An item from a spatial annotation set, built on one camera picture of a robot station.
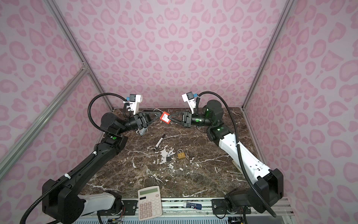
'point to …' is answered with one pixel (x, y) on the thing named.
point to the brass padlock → (181, 154)
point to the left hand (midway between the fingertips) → (160, 114)
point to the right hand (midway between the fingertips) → (171, 119)
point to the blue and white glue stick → (188, 205)
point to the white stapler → (141, 131)
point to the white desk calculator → (149, 203)
